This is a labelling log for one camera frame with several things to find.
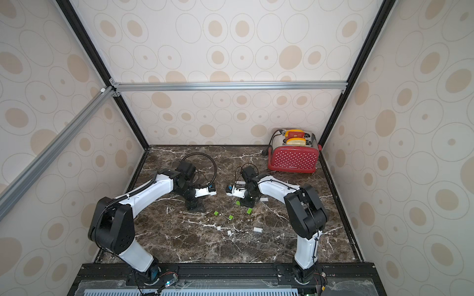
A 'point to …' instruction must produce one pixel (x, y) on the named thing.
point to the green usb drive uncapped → (249, 211)
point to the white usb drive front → (258, 230)
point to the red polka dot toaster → (294, 150)
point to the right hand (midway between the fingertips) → (242, 203)
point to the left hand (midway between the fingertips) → (206, 200)
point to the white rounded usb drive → (241, 182)
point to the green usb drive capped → (237, 203)
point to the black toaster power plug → (265, 152)
